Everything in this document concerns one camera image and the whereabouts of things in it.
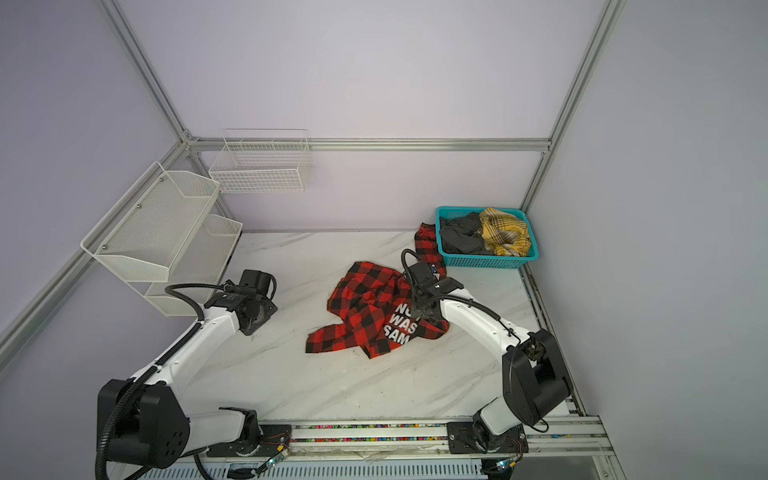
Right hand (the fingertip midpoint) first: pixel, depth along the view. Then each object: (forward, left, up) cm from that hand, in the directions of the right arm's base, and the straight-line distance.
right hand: (421, 307), depth 87 cm
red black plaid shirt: (+4, +14, -5) cm, 16 cm away
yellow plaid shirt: (+30, -31, +1) cm, 43 cm away
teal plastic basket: (+22, -24, -5) cm, 33 cm away
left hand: (-4, +46, +2) cm, 46 cm away
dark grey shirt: (+31, -17, -1) cm, 36 cm away
